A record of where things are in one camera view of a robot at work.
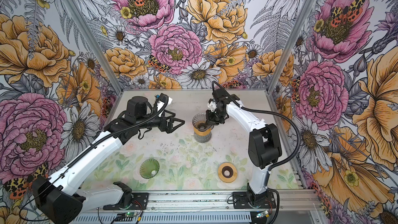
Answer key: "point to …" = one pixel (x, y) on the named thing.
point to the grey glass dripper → (199, 121)
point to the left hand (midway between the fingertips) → (177, 123)
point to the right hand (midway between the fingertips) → (207, 127)
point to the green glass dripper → (149, 168)
